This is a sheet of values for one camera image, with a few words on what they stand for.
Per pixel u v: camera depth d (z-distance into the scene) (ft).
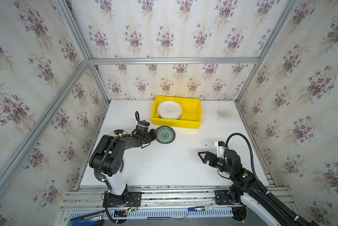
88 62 3.04
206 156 2.35
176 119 3.40
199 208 2.26
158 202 2.40
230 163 2.05
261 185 1.81
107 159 1.55
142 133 2.51
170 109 3.53
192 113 3.57
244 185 1.87
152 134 2.83
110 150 1.61
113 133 3.23
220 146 2.41
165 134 3.23
